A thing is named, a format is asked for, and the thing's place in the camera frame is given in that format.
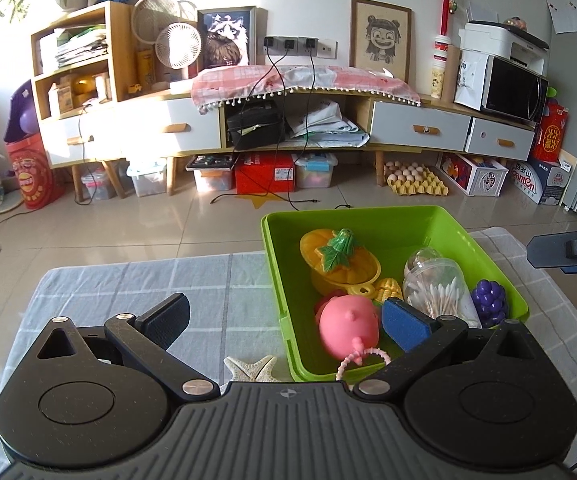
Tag clear cotton swab jar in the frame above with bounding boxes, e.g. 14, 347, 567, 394
403, 247, 482, 328

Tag yellow toy corn cob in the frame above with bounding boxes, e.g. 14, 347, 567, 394
373, 278, 403, 304

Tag pink rubber pig toy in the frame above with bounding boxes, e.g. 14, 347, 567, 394
315, 295, 392, 382

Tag purple toy grapes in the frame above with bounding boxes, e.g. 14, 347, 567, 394
471, 280, 509, 328

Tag green plastic biscuit box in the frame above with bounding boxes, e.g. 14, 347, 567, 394
260, 205, 529, 382

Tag beige starfish toy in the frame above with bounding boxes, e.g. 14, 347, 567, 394
223, 356, 279, 382

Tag yellow toy pot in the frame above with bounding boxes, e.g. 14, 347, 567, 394
310, 260, 382, 299

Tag white blue carton box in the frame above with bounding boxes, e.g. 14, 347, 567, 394
510, 158, 571, 206

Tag grey checked tablecloth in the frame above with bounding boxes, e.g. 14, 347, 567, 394
0, 225, 577, 476

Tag red yellow snack bag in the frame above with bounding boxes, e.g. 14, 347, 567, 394
531, 99, 569, 162

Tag white toy crate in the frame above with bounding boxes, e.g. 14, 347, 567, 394
436, 153, 508, 197

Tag yellow egg tray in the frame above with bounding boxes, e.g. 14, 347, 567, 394
383, 160, 449, 196

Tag red paper gift bag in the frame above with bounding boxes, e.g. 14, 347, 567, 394
5, 133, 65, 210

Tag black microwave oven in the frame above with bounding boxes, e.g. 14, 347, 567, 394
453, 50, 548, 126

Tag clear plastic storage bin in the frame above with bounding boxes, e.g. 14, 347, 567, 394
294, 153, 337, 188

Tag red cardboard box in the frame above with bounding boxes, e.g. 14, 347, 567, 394
235, 152, 295, 194

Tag white wooden tv cabinet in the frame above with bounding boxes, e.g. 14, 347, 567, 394
30, 1, 537, 198

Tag white printer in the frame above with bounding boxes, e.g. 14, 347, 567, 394
459, 21, 549, 76

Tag stack of folded papers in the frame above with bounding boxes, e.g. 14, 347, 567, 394
286, 100, 370, 148

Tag black bag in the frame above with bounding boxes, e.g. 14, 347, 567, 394
226, 101, 286, 151

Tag pink checked cabinet cloth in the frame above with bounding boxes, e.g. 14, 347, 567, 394
190, 65, 421, 114

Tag wooden open shelf unit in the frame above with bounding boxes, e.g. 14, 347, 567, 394
30, 1, 138, 120

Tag white desk fan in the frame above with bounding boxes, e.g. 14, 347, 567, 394
155, 22, 202, 70

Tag framed cartoon girl drawing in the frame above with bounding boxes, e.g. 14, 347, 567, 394
349, 0, 412, 82

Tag framed lion picture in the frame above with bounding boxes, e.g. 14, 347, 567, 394
197, 6, 257, 70

